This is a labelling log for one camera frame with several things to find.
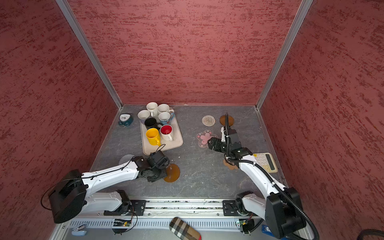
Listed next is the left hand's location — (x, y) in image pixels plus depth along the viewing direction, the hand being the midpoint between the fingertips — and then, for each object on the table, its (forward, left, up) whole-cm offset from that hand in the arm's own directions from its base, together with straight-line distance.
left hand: (164, 177), depth 83 cm
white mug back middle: (+48, +15, +7) cm, 51 cm away
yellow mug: (+25, +10, +3) cm, 28 cm away
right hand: (+15, -28, +10) cm, 33 cm away
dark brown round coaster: (+45, -38, -2) cm, 59 cm away
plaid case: (-24, -13, +2) cm, 27 cm away
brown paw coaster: (+4, -37, +8) cm, 38 cm away
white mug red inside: (+31, +3, +3) cm, 31 cm away
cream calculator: (+9, -60, +4) cm, 61 cm away
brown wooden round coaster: (+4, -4, -3) cm, 6 cm away
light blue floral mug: (+40, +5, +6) cm, 41 cm away
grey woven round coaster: (+12, +26, -2) cm, 29 cm away
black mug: (+35, +13, +6) cm, 38 cm away
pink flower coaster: (+28, -23, -2) cm, 36 cm away
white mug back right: (+50, +8, +5) cm, 51 cm away
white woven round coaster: (+43, -27, 0) cm, 51 cm away
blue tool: (-23, -51, +2) cm, 56 cm away
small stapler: (-24, +35, 0) cm, 43 cm away
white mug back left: (+45, +22, +3) cm, 50 cm away
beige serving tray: (+25, -4, -2) cm, 25 cm away
